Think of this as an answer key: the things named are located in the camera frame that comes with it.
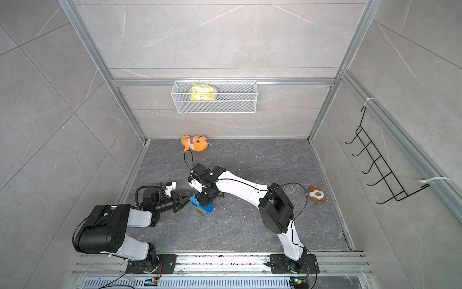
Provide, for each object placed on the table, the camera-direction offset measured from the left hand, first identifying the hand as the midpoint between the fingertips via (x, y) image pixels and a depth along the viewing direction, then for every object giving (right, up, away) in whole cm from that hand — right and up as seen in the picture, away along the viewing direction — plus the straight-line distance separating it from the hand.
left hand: (193, 194), depth 86 cm
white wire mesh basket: (+19, +53, +14) cm, 58 cm away
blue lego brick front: (+1, -3, -2) cm, 4 cm away
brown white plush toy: (+62, -1, +4) cm, 62 cm away
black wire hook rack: (+77, +8, -25) cm, 81 cm away
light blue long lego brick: (+7, -6, -4) cm, 10 cm away
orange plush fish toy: (-3, +26, +21) cm, 34 cm away
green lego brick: (+3, -7, -1) cm, 8 cm away
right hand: (+6, -2, -3) cm, 7 cm away
